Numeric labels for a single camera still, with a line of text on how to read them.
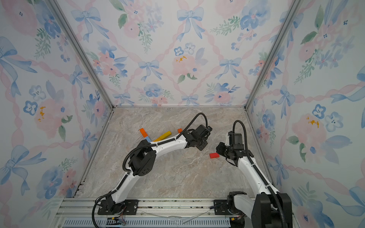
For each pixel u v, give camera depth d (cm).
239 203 61
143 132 104
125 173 58
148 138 101
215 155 93
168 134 103
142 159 55
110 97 116
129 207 73
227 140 78
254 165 52
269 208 41
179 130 107
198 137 73
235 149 65
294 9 69
